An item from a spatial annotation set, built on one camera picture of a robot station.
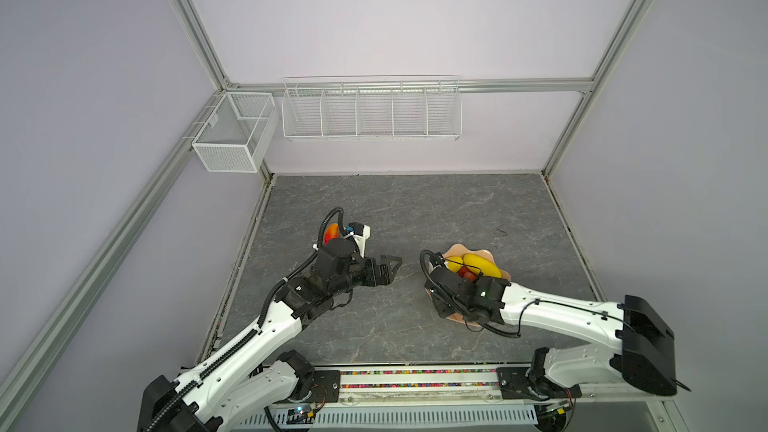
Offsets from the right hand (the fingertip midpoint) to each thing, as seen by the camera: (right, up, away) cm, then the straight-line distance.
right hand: (441, 294), depth 81 cm
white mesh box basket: (-67, +49, +21) cm, 86 cm away
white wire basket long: (-21, +57, +17) cm, 63 cm away
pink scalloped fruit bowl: (+8, +10, +12) cm, 18 cm away
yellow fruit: (+11, +7, +8) cm, 16 cm away
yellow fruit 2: (+1, +11, -11) cm, 16 cm away
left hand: (-14, +9, -7) cm, 18 cm away
